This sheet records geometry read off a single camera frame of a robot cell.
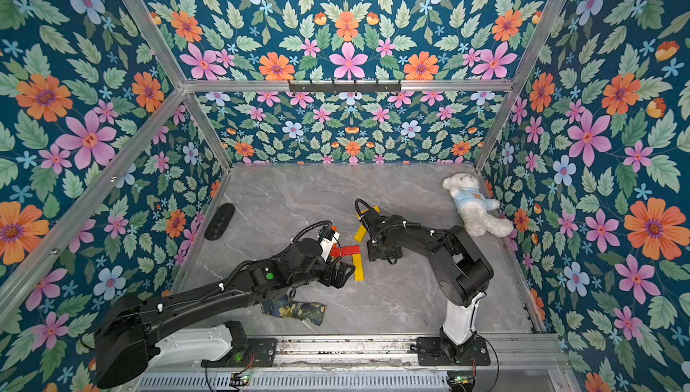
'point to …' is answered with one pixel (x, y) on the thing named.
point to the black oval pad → (219, 221)
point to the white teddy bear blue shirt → (473, 206)
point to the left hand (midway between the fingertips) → (348, 264)
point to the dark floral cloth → (286, 307)
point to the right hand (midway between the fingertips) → (386, 251)
